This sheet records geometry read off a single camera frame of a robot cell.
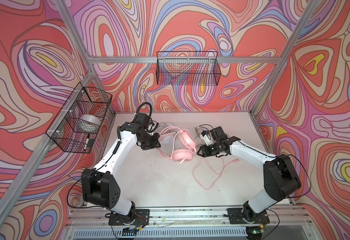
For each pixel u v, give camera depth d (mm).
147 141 677
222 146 656
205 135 817
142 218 724
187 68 962
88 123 708
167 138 933
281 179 447
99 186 421
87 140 732
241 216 719
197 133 1071
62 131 664
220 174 885
